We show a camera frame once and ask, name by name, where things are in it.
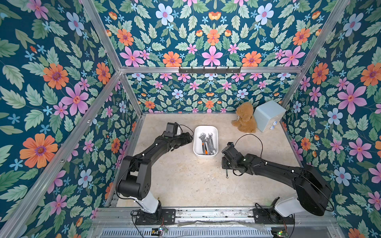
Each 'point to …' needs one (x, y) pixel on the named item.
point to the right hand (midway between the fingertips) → (223, 161)
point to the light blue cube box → (268, 115)
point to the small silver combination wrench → (227, 177)
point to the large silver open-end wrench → (212, 149)
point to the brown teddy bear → (246, 122)
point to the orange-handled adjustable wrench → (202, 136)
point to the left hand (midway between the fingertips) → (190, 137)
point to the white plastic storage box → (197, 142)
